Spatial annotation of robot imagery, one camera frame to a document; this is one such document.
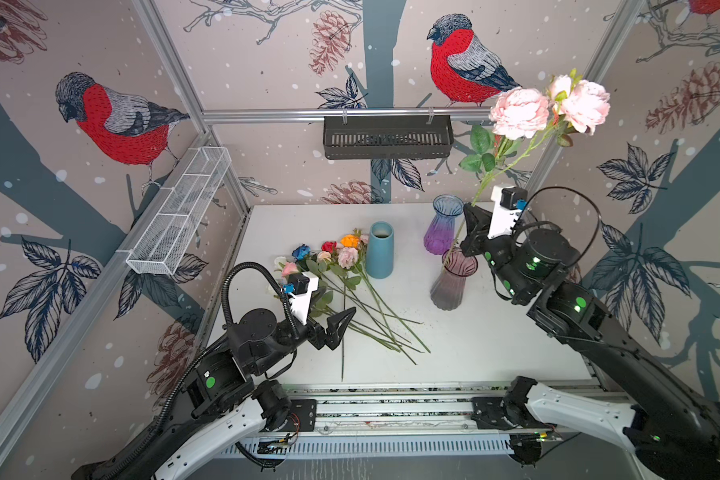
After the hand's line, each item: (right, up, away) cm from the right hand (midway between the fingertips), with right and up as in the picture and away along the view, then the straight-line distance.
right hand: (459, 209), depth 59 cm
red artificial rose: (-33, -10, +47) cm, 58 cm away
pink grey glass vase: (+7, -24, +34) cm, 42 cm away
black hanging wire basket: (-11, +29, +46) cm, 55 cm away
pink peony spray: (-25, -14, +40) cm, 49 cm away
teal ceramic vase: (-15, -10, +30) cm, 35 cm away
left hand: (-24, -19, +1) cm, 31 cm away
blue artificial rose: (-42, -12, +42) cm, 60 cm away
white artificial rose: (-48, -15, +38) cm, 63 cm away
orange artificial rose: (-25, -8, +46) cm, 53 cm away
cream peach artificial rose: (-34, -13, +42) cm, 56 cm away
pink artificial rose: (-44, -17, +36) cm, 59 cm away
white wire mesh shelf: (-69, 0, +19) cm, 72 cm away
